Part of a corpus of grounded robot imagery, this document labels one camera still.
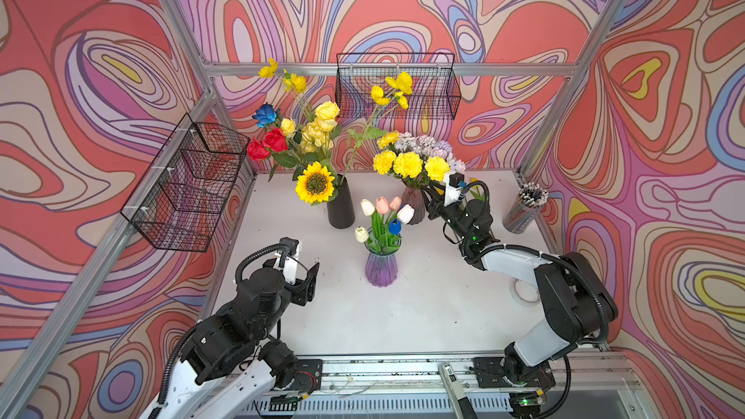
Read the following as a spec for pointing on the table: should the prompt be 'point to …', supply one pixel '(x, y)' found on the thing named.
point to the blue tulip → (395, 226)
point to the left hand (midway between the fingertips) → (309, 262)
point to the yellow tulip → (477, 196)
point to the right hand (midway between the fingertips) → (424, 191)
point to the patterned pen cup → (532, 197)
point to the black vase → (340, 211)
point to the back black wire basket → (437, 92)
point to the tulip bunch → (386, 221)
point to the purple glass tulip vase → (381, 269)
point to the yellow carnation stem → (433, 184)
